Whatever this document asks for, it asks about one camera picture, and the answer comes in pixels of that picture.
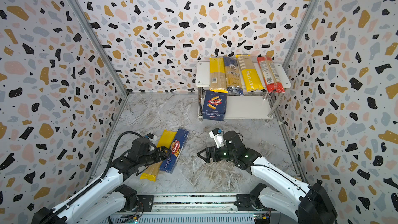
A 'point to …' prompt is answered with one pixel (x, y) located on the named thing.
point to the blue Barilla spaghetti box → (170, 163)
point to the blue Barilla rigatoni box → (214, 106)
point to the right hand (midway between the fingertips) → (204, 153)
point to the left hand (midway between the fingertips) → (169, 151)
